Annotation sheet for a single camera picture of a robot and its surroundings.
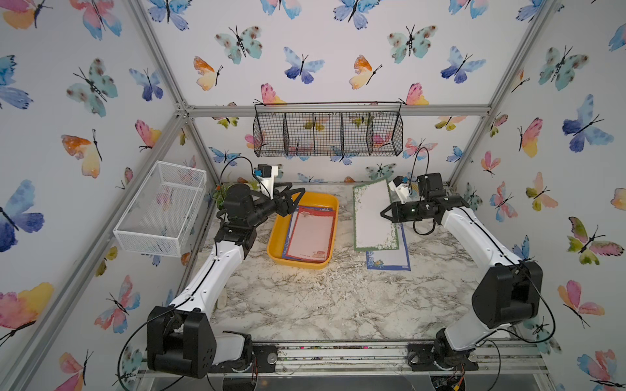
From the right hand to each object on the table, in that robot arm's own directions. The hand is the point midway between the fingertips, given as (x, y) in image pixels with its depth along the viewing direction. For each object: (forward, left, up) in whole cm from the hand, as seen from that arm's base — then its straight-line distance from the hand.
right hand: (385, 211), depth 83 cm
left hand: (-2, +28, +13) cm, 31 cm away
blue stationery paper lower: (-3, +36, -20) cm, 41 cm away
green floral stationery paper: (-5, +4, -5) cm, 8 cm away
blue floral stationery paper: (-7, -6, -22) cm, 24 cm away
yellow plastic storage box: (+3, +40, -18) cm, 44 cm away
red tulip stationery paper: (+3, +26, -20) cm, 33 cm away
